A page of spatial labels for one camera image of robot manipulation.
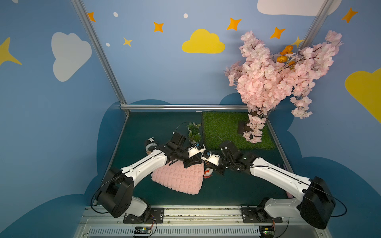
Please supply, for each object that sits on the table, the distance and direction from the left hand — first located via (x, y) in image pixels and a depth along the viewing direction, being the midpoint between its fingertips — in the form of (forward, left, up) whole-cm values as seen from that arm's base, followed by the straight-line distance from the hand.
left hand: (200, 158), depth 80 cm
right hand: (-1, -5, -2) cm, 6 cm away
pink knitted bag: (-10, +8, -7) cm, 14 cm away
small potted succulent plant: (+22, +3, -9) cm, 24 cm away
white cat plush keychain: (-6, -4, -6) cm, 9 cm away
